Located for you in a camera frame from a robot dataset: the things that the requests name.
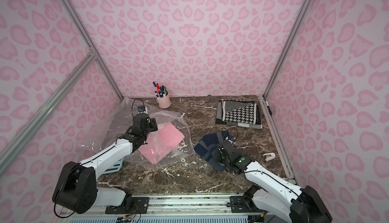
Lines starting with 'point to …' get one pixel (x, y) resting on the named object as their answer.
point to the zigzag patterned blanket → (236, 103)
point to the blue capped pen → (154, 84)
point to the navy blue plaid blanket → (206, 148)
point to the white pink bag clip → (269, 156)
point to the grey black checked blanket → (219, 117)
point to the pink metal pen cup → (164, 102)
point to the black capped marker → (162, 87)
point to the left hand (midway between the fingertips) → (152, 117)
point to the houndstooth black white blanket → (246, 114)
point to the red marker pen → (157, 86)
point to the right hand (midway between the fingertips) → (216, 153)
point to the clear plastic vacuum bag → (119, 120)
